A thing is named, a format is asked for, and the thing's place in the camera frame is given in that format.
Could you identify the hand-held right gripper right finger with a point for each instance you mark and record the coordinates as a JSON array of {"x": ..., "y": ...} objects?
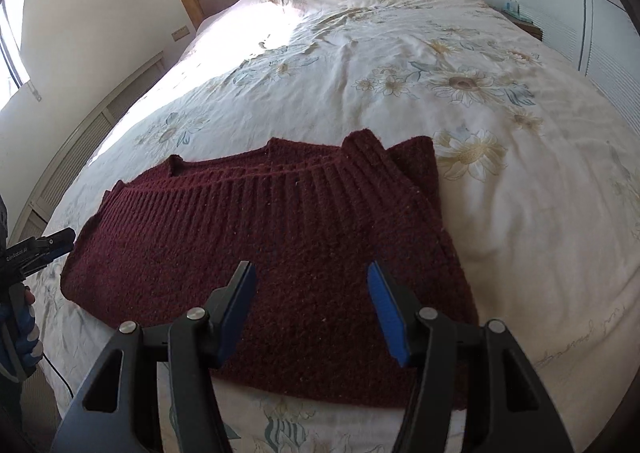
[{"x": 390, "y": 318}]

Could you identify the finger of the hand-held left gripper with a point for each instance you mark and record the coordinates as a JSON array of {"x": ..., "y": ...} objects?
[
  {"x": 47, "y": 258},
  {"x": 57, "y": 237}
]

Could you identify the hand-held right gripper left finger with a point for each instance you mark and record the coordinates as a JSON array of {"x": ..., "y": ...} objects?
[{"x": 237, "y": 313}]

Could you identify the dark red knitted sweater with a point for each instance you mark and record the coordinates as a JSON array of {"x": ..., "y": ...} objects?
[{"x": 300, "y": 233}]

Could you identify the person's left hand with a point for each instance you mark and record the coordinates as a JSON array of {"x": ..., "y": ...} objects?
[{"x": 27, "y": 338}]

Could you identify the window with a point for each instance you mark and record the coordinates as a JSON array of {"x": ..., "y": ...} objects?
[{"x": 7, "y": 68}]

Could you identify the bed with floral duvet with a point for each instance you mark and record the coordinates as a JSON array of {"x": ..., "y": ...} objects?
[{"x": 350, "y": 83}]

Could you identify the wooden nightstand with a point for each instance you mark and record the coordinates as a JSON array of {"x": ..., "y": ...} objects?
[{"x": 525, "y": 25}]

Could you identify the wall socket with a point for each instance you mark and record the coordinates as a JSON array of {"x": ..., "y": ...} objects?
[{"x": 181, "y": 33}]

